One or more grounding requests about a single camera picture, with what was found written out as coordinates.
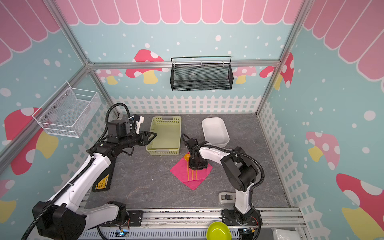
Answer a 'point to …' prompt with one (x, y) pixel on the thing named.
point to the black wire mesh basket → (198, 73)
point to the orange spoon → (187, 157)
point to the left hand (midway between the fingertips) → (153, 137)
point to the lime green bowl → (219, 230)
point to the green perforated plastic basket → (167, 142)
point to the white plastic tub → (215, 131)
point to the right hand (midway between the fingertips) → (193, 168)
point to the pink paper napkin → (180, 170)
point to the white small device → (226, 197)
